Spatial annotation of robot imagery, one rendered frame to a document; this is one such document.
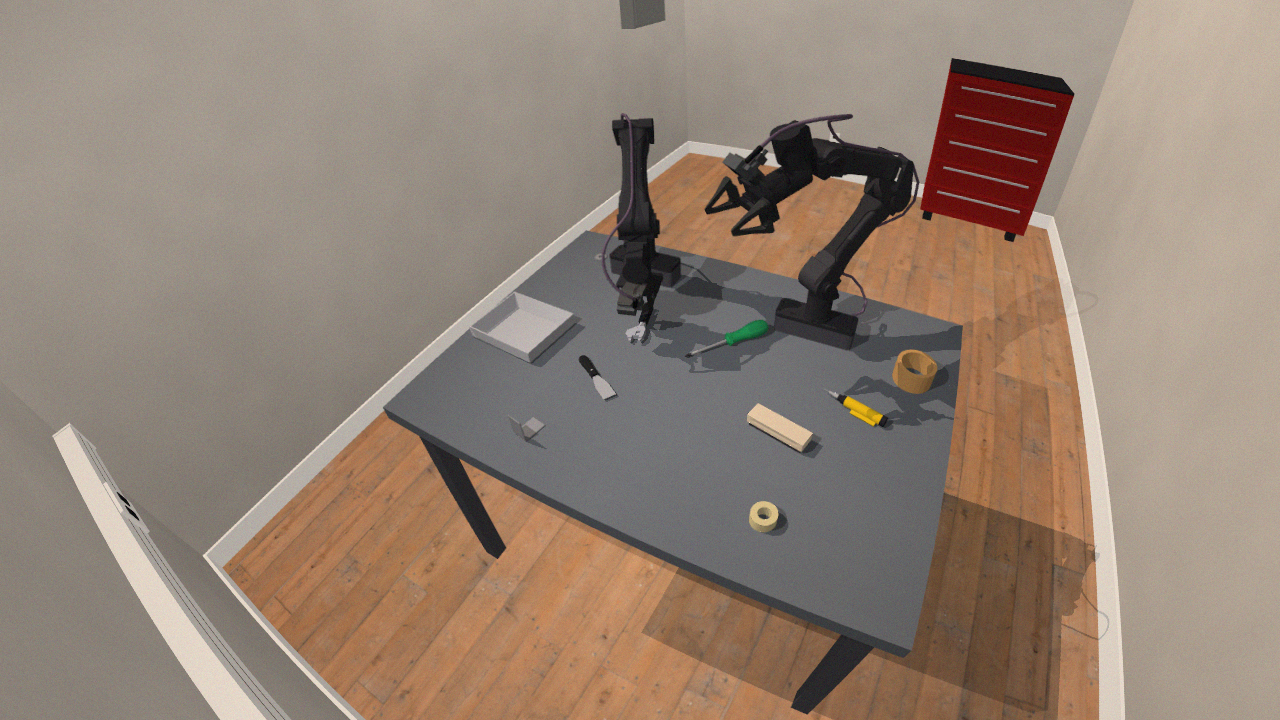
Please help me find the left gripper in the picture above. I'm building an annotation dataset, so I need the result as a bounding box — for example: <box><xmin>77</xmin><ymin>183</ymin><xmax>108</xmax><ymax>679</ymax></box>
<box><xmin>705</xmin><ymin>151</ymin><xmax>792</xmax><ymax>236</ymax></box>

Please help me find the green-handled screwdriver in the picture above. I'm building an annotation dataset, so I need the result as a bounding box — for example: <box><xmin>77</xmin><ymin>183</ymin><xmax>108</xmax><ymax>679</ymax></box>
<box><xmin>689</xmin><ymin>320</ymin><xmax>768</xmax><ymax>356</ymax></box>

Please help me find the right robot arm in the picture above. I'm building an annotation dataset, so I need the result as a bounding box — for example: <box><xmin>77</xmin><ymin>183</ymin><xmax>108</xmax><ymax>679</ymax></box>
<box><xmin>609</xmin><ymin>118</ymin><xmax>681</xmax><ymax>283</ymax></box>

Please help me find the tan rectangular block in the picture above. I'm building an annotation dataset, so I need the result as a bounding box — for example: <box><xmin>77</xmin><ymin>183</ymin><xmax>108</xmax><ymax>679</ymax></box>
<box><xmin>748</xmin><ymin>404</ymin><xmax>813</xmax><ymax>454</ymax></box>

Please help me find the black-handled putty knife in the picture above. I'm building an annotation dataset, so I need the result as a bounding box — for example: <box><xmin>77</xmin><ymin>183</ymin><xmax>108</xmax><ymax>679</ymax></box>
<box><xmin>579</xmin><ymin>355</ymin><xmax>616</xmax><ymax>398</ymax></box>

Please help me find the tan cylindrical ring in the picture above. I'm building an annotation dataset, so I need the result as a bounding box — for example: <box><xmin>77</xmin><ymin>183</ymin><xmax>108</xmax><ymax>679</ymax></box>
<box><xmin>749</xmin><ymin>501</ymin><xmax>780</xmax><ymax>532</ymax></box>

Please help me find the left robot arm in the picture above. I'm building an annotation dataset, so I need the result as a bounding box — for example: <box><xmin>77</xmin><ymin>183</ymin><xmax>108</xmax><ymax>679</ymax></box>
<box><xmin>771</xmin><ymin>124</ymin><xmax>914</xmax><ymax>336</ymax></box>

